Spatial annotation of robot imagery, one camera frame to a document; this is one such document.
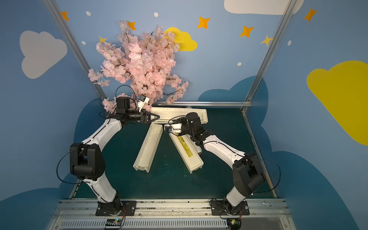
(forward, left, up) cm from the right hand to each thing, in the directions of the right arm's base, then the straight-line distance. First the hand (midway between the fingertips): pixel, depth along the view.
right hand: (178, 116), depth 83 cm
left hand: (0, +11, +2) cm, 11 cm away
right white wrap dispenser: (-18, -8, -17) cm, 26 cm away
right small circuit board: (-48, -33, -29) cm, 65 cm away
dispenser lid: (+1, +7, -1) cm, 7 cm away
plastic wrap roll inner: (-10, -14, -21) cm, 26 cm away
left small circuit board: (-51, +30, -28) cm, 65 cm away
